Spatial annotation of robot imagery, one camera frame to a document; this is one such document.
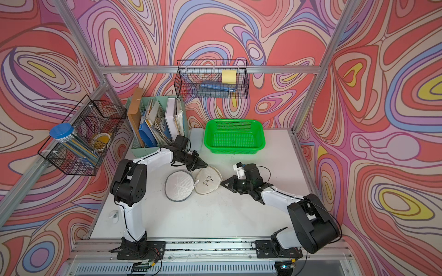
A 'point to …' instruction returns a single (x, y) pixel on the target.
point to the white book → (171, 118)
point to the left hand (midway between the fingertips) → (209, 163)
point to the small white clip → (114, 215)
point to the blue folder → (147, 135)
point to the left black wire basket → (96, 125)
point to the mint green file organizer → (154, 121)
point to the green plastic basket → (234, 136)
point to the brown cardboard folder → (134, 113)
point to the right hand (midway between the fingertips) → (222, 188)
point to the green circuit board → (140, 267)
